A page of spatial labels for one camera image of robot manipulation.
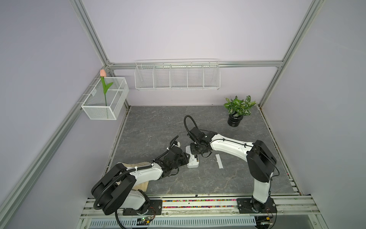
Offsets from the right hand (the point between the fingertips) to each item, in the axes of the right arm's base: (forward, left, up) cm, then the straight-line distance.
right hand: (193, 150), depth 89 cm
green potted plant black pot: (+19, -27, +18) cm, 37 cm away
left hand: (-5, +3, -1) cm, 6 cm away
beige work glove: (-20, +30, -5) cm, 37 cm away
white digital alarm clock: (-8, +1, -1) cm, 8 cm away
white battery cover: (-6, -16, -5) cm, 18 cm away
